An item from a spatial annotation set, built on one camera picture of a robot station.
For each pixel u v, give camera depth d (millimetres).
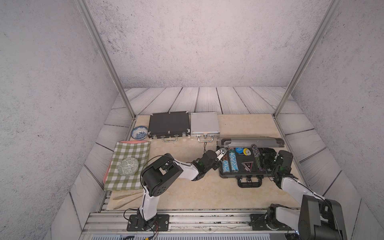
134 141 1048
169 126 1088
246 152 934
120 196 819
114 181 862
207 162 718
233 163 867
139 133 1078
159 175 509
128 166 912
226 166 865
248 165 885
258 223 717
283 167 671
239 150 940
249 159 915
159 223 727
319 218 874
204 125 1076
